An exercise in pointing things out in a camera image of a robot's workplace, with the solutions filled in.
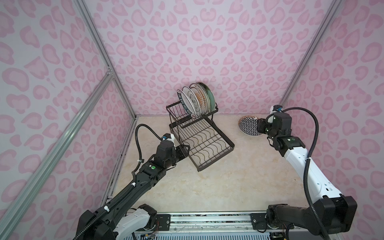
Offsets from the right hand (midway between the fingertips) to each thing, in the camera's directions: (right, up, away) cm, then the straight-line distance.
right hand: (262, 120), depth 79 cm
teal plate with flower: (-26, +12, +5) cm, 29 cm away
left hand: (-38, -14, -2) cm, 41 cm away
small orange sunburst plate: (-33, +11, +3) cm, 35 cm away
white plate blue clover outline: (-37, +11, +1) cm, 38 cm away
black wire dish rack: (-28, -14, +23) cm, 39 cm away
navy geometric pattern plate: (+4, -2, +34) cm, 34 cm away
